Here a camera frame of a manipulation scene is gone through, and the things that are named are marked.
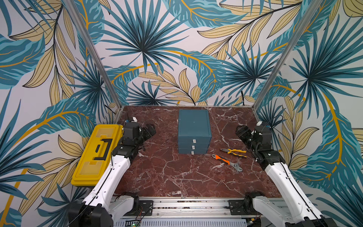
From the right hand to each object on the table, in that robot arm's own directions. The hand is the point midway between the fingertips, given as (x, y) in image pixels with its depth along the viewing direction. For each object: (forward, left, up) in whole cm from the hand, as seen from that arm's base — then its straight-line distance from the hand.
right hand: (240, 129), depth 78 cm
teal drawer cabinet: (-1, +25, -1) cm, 25 cm away
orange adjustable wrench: (-11, 0, -22) cm, 25 cm away
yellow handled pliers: (-3, +1, -21) cm, 22 cm away
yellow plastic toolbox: (-10, +76, -4) cm, 77 cm away
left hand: (+2, +50, -1) cm, 50 cm away
